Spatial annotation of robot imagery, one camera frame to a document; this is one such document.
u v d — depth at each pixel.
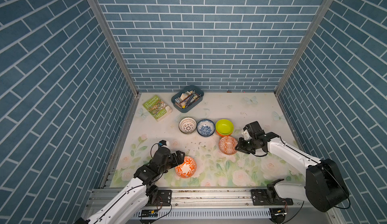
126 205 0.50
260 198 0.73
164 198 0.74
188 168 0.82
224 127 0.96
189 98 1.15
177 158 0.74
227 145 0.91
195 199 0.75
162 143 0.76
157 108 1.08
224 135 0.91
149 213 0.72
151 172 0.60
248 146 0.73
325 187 0.42
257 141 0.64
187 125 0.99
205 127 0.96
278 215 0.70
